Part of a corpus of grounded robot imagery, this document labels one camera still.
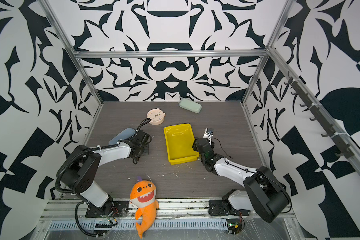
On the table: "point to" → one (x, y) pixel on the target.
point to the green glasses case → (190, 105)
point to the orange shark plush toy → (143, 195)
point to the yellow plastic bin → (179, 139)
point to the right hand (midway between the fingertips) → (200, 138)
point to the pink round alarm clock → (156, 116)
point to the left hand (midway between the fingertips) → (145, 146)
